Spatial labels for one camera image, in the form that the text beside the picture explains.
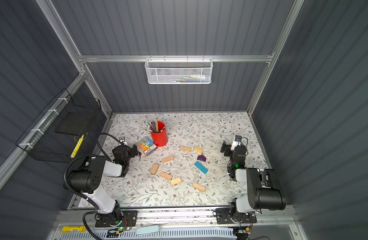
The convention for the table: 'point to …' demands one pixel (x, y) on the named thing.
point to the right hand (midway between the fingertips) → (234, 143)
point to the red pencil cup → (160, 138)
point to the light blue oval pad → (147, 229)
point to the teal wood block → (201, 167)
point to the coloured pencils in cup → (153, 126)
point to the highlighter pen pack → (147, 147)
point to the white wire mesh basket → (178, 71)
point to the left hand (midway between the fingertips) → (126, 146)
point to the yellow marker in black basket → (77, 146)
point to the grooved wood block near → (175, 181)
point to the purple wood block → (201, 158)
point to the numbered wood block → (199, 186)
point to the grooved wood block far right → (198, 149)
